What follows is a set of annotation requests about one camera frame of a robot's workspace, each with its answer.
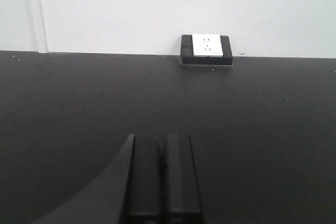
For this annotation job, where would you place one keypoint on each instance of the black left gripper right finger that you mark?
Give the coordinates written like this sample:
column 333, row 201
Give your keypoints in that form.
column 181, row 182

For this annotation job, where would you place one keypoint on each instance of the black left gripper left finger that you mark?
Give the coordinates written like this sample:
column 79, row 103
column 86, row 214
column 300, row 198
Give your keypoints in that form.
column 136, row 182

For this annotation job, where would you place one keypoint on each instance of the white power socket black housing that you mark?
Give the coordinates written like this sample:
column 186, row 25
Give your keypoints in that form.
column 207, row 47

